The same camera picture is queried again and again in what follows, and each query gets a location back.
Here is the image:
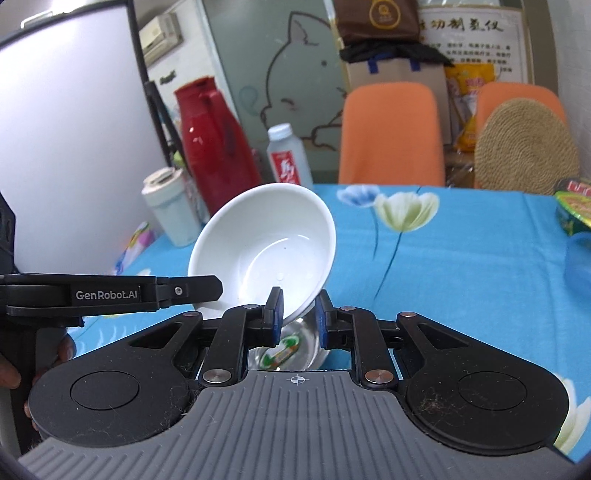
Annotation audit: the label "black cloth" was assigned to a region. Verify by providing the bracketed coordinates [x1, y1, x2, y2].
[339, 42, 455, 66]

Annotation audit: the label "red thermos jug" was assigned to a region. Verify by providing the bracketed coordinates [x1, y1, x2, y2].
[174, 78, 264, 215]

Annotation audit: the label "person's left hand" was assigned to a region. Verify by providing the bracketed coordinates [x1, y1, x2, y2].
[0, 332, 77, 432]

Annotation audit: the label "plain white bowl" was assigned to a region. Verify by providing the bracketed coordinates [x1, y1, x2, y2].
[188, 183, 337, 328]

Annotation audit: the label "blue plastic bowl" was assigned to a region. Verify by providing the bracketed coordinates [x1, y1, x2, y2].
[564, 231, 591, 301]

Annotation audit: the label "blue floral tablecloth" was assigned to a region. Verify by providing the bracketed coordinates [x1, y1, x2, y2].
[60, 184, 591, 464]

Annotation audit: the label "yellow snack packet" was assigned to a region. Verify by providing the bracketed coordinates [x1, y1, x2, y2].
[445, 64, 497, 153]

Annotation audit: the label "orange chair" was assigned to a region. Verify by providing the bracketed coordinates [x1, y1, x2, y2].
[475, 82, 568, 139]
[338, 84, 446, 186]

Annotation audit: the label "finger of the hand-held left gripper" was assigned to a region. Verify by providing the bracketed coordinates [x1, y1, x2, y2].
[150, 274, 224, 311]

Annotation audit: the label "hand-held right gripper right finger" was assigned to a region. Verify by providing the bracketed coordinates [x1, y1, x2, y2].
[316, 290, 472, 387]

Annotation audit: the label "black tripod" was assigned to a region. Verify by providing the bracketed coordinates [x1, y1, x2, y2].
[144, 80, 186, 169]

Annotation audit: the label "wall air conditioner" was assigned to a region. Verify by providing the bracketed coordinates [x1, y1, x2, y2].
[139, 12, 182, 65]

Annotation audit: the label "white bottle with red label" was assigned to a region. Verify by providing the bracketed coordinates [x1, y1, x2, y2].
[267, 124, 314, 185]

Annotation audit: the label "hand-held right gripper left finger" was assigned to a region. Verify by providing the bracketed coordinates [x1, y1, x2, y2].
[127, 286, 284, 388]

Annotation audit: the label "green instant noodle bowl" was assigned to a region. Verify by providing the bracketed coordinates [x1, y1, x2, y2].
[554, 178, 591, 237]

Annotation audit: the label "brown paper bag blue handles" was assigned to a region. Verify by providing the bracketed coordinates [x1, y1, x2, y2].
[344, 59, 451, 148]

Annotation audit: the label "pale lidded cup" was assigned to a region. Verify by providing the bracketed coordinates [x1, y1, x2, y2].
[141, 167, 204, 247]

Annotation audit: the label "white board panel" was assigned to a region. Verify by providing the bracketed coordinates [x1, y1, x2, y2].
[0, 0, 169, 278]

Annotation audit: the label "stainless steel bowl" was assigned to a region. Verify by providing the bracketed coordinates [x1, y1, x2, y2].
[247, 318, 331, 372]

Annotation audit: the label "wall poster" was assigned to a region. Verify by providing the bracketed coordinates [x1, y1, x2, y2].
[416, 6, 532, 86]

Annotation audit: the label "round woven mat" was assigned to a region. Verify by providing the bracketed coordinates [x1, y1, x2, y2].
[474, 98, 581, 195]

